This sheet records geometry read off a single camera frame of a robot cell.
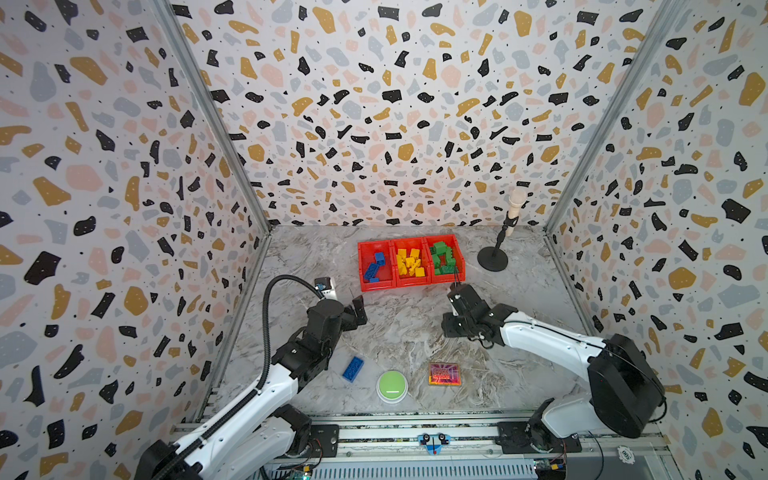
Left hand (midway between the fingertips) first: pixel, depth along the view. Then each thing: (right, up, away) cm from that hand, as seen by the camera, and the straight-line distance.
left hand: (353, 296), depth 79 cm
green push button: (+10, -25, +2) cm, 27 cm away
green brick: (+27, +14, +30) cm, 43 cm away
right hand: (+25, -8, +8) cm, 28 cm away
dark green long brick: (+25, +8, +28) cm, 39 cm away
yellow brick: (+19, +5, +27) cm, 33 cm away
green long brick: (+30, +8, +27) cm, 41 cm away
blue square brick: (+5, +10, +30) cm, 32 cm away
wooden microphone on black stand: (+48, +9, +33) cm, 60 cm away
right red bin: (+32, +16, +32) cm, 47 cm away
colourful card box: (+25, -22, +4) cm, 34 cm away
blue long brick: (-1, -21, +5) cm, 22 cm away
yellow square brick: (+13, +6, +27) cm, 31 cm away
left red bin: (+8, +4, +27) cm, 28 cm away
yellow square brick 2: (+18, +12, +31) cm, 38 cm away
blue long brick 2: (+2, +5, +26) cm, 27 cm away
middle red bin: (+16, +15, +34) cm, 41 cm away
